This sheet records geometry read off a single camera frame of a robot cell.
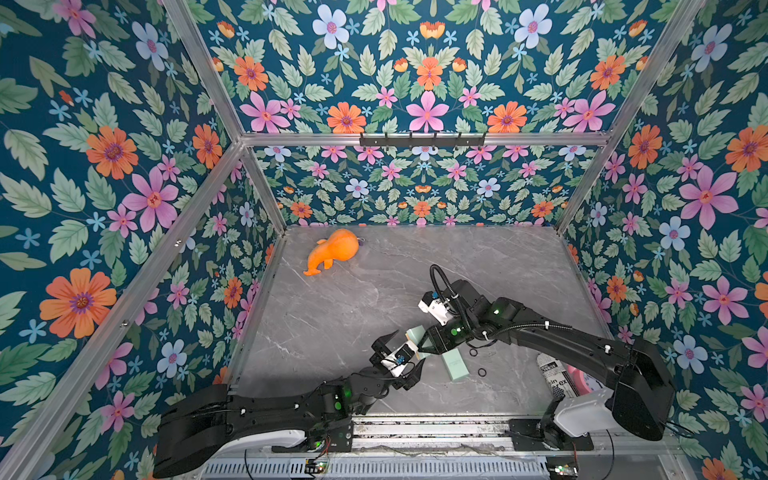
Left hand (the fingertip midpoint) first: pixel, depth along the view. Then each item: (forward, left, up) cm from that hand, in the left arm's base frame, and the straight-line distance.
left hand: (412, 345), depth 76 cm
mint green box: (+1, 0, +3) cm, 3 cm away
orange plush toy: (+41, +22, -5) cm, 47 cm away
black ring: (-4, -19, -13) cm, 23 cm away
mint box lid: (-3, -12, -11) cm, 17 cm away
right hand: (+1, -4, +1) cm, 4 cm away
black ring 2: (+2, -18, -13) cm, 22 cm away
